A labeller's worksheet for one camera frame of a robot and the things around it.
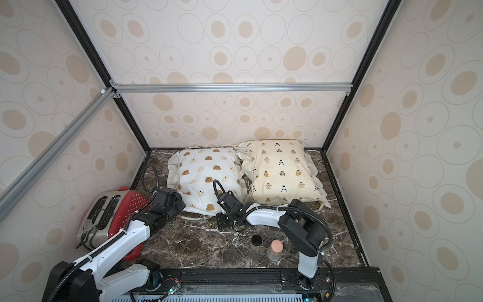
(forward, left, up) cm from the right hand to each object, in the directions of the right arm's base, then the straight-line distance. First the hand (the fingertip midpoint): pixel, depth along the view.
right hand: (224, 218), depth 89 cm
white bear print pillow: (+21, +18, +9) cm, 29 cm away
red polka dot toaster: (-7, +45, +17) cm, 48 cm away
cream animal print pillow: (+22, -27, +9) cm, 36 cm away
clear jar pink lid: (-15, -22, +8) cm, 28 cm away
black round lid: (-12, -15, +7) cm, 21 cm away
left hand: (+4, +16, +9) cm, 19 cm away
